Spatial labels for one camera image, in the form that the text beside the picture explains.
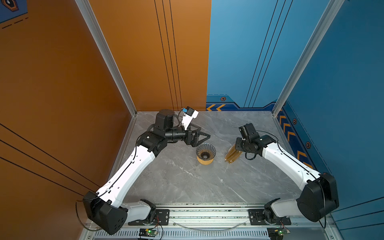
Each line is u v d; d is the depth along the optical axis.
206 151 0.85
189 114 0.58
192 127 0.67
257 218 0.72
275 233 0.71
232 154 0.89
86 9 0.70
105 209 0.37
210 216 0.76
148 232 0.71
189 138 0.58
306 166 0.46
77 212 0.44
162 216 0.74
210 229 0.71
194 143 0.57
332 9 0.70
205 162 0.83
